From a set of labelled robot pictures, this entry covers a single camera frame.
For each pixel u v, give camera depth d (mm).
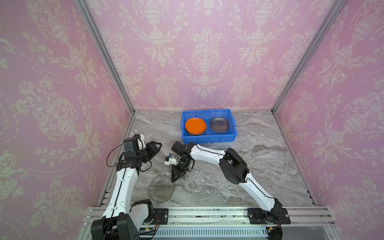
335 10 696
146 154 695
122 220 394
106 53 865
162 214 745
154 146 730
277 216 634
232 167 586
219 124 1093
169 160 853
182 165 810
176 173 797
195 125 1060
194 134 1029
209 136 1062
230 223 737
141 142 671
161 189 833
